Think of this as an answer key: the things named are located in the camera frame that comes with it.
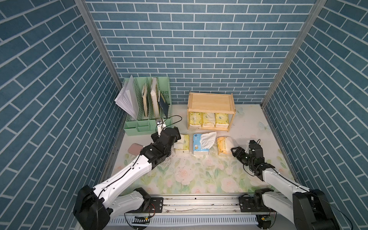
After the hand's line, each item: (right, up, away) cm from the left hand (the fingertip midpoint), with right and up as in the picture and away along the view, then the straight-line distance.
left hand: (173, 130), depth 79 cm
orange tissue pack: (+32, -11, +15) cm, 37 cm away
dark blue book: (-11, +16, +34) cm, 39 cm away
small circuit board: (-16, -45, -6) cm, 48 cm away
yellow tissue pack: (+13, +5, +23) cm, 27 cm away
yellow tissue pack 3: (+32, +5, +24) cm, 40 cm away
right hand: (+37, -14, +11) cm, 41 cm away
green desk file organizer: (-22, +2, +22) cm, 32 cm away
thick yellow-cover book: (-14, +23, +13) cm, 30 cm away
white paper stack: (-30, +19, +11) cm, 37 cm away
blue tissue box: (+17, -9, +12) cm, 23 cm away
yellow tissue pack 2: (+22, +5, +24) cm, 33 cm away
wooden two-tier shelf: (+23, +17, +15) cm, 33 cm away
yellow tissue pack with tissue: (+4, -11, +13) cm, 17 cm away
